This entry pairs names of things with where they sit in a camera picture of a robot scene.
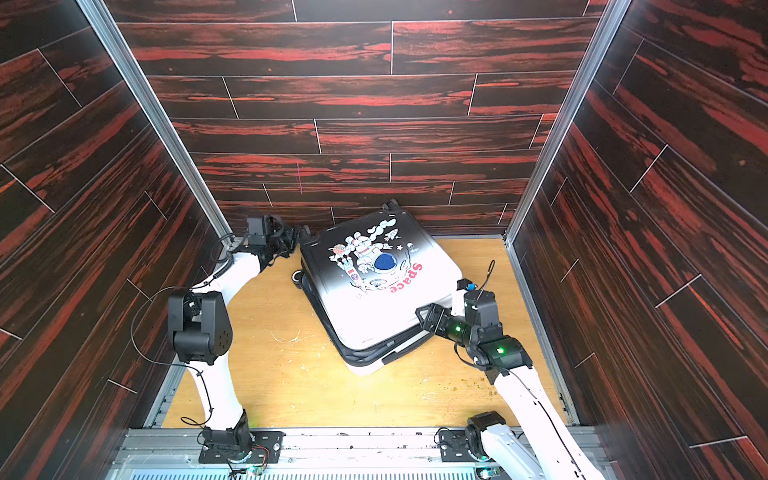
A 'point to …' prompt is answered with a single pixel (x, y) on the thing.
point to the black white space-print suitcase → (362, 279)
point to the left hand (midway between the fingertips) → (306, 228)
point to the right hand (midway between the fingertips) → (432, 311)
